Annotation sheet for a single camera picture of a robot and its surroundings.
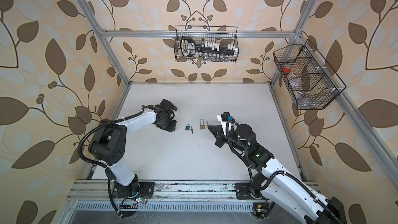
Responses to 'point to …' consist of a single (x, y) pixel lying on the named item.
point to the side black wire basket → (312, 83)
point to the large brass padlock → (202, 126)
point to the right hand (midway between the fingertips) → (210, 128)
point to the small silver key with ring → (207, 124)
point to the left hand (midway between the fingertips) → (174, 126)
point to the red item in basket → (286, 67)
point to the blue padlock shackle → (187, 127)
